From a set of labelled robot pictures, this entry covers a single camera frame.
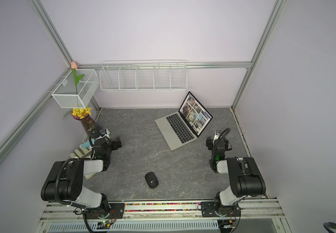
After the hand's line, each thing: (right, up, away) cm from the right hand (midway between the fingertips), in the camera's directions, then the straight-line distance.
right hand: (217, 136), depth 93 cm
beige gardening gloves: (-90, -11, +2) cm, 91 cm away
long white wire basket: (-49, +41, +6) cm, 64 cm away
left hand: (-69, -1, 0) cm, 69 cm away
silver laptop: (-20, +6, +15) cm, 26 cm away
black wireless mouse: (-41, -24, -12) cm, 49 cm away
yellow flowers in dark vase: (-84, +14, -6) cm, 85 cm away
